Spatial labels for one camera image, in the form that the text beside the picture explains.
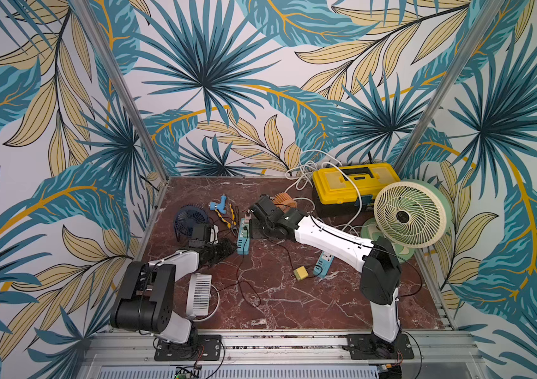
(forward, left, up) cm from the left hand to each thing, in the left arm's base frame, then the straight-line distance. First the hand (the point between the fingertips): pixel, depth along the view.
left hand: (234, 250), depth 92 cm
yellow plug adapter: (-9, -26, 0) cm, 27 cm away
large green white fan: (+2, -59, +23) cm, 64 cm away
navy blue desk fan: (+10, +19, +8) cm, 23 cm away
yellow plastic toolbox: (+19, -45, +15) cm, 51 cm away
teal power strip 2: (-6, -34, +1) cm, 34 cm away
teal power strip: (+4, -3, +3) cm, 6 cm away
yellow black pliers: (+11, +2, 0) cm, 12 cm away
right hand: (+3, -8, +12) cm, 15 cm away
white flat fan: (-20, +8, +8) cm, 23 cm away
